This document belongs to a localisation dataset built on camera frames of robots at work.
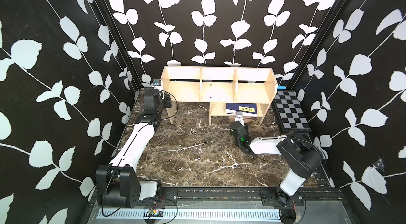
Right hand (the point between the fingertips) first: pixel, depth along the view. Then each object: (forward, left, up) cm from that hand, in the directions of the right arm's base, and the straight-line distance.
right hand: (234, 119), depth 94 cm
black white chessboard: (+7, -38, -5) cm, 39 cm away
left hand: (+4, +38, +21) cm, 44 cm away
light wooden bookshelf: (+12, +10, +16) cm, 23 cm away
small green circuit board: (-47, +41, -8) cm, 63 cm away
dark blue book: (+2, -7, +7) cm, 10 cm away
